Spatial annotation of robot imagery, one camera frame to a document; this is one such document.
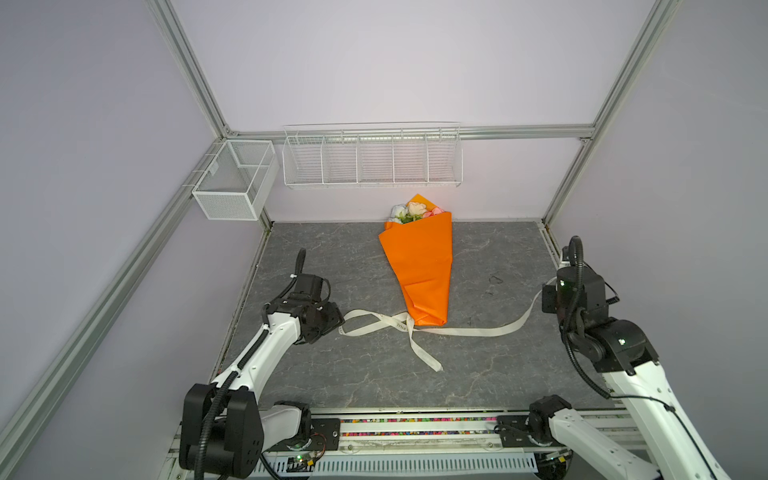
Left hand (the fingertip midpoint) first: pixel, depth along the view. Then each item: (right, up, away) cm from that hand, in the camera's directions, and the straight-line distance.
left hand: (336, 326), depth 84 cm
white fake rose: (+19, +36, +35) cm, 54 cm away
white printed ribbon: (+20, -1, +5) cm, 21 cm away
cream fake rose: (+25, +37, +32) cm, 55 cm away
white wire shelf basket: (+9, +56, +22) cm, 61 cm away
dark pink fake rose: (+33, +38, +36) cm, 61 cm away
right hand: (+57, +14, -17) cm, 61 cm away
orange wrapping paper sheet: (+26, +20, +25) cm, 41 cm away
